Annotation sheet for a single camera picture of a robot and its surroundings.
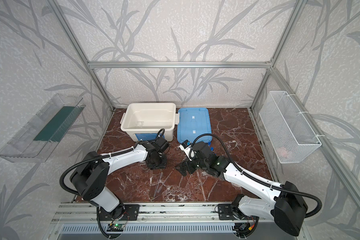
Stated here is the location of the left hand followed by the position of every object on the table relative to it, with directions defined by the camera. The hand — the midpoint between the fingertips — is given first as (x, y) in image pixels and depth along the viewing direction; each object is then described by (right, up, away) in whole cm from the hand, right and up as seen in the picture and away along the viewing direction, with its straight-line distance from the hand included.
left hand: (166, 163), depth 87 cm
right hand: (+10, +6, -11) cm, 16 cm away
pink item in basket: (+60, +10, -15) cm, 63 cm away
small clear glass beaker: (-23, +23, +21) cm, 39 cm away
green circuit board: (-22, -27, -16) cm, 38 cm away
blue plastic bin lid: (+17, +24, +24) cm, 38 cm away
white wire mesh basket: (+56, +18, -26) cm, 65 cm away
